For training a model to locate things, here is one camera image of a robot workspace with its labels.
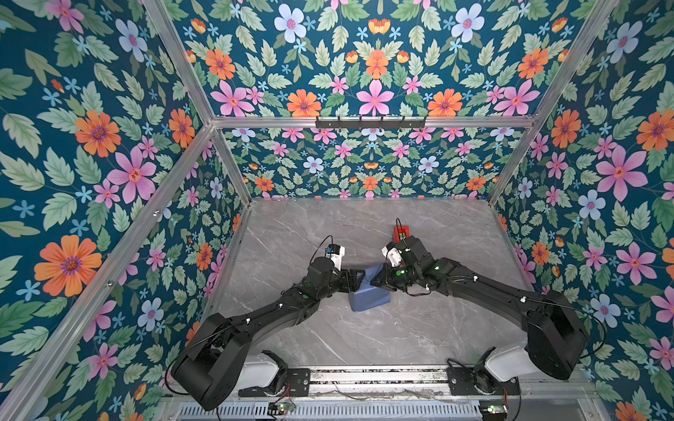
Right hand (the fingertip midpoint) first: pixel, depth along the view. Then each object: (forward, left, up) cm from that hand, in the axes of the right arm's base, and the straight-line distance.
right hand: (369, 280), depth 79 cm
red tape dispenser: (+28, -13, -10) cm, 32 cm away
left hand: (+4, +2, -1) cm, 5 cm away
